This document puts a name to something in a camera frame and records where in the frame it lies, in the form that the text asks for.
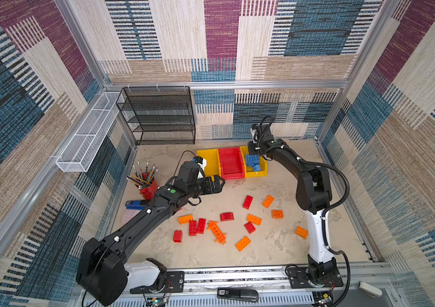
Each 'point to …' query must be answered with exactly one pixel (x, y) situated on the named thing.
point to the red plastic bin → (231, 163)
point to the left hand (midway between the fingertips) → (217, 182)
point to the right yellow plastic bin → (259, 170)
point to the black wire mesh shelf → (158, 115)
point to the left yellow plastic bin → (212, 158)
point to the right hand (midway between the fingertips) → (255, 148)
